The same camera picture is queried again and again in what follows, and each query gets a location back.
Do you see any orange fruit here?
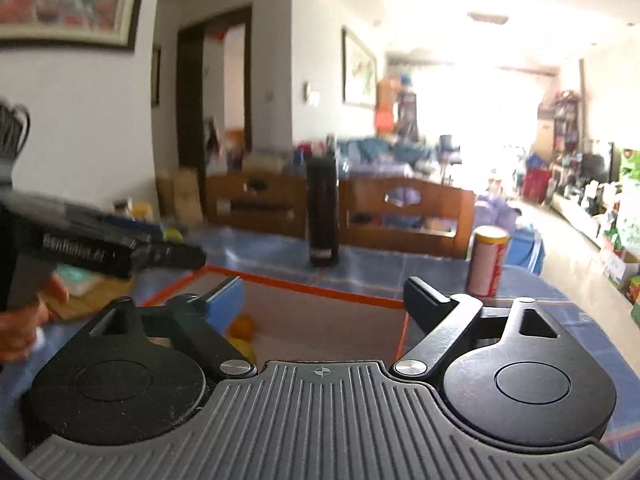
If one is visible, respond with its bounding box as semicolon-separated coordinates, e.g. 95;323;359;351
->
228;314;256;342

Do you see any person's left hand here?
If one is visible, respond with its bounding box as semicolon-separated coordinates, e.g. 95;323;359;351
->
0;274;68;364

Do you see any wooden cutting board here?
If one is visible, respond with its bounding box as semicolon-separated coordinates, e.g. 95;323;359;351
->
43;278;132;322

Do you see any yellow fruit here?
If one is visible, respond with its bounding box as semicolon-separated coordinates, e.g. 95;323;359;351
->
227;337;256;364

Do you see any red yellow-lid can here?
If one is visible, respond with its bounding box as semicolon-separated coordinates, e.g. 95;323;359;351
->
465;226;509;298

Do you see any wooden chair right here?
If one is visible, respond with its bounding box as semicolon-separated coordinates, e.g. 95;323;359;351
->
338;177;475;260

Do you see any wooden chair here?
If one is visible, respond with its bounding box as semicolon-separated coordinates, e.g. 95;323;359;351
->
338;177;475;260
205;171;307;240

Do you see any wooden chair left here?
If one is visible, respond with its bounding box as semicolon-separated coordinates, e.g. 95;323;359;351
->
205;171;307;240

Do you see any framed colourful painting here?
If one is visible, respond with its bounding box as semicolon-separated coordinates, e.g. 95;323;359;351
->
1;0;142;51

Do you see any black tall bottle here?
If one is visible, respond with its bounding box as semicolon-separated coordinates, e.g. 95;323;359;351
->
306;133;340;266

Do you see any framed wall picture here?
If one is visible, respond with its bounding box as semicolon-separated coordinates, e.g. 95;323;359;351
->
342;26;378;108

